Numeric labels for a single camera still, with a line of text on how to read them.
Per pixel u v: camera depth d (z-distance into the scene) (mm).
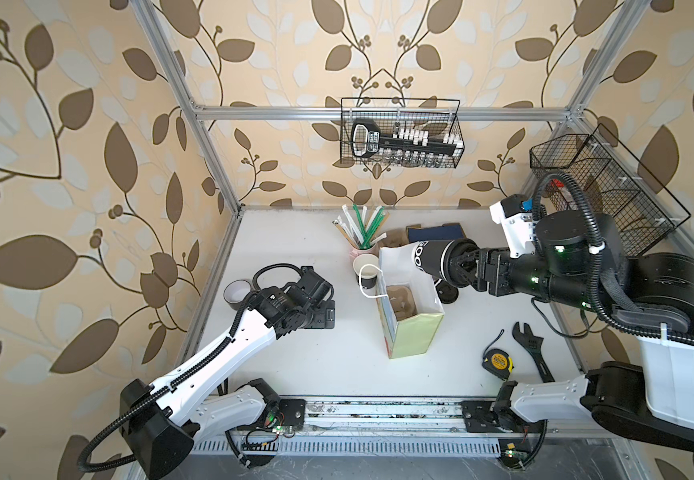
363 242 990
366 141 845
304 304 537
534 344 847
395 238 1054
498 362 803
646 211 656
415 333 732
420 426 737
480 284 433
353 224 961
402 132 820
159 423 381
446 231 1087
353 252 961
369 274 911
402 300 937
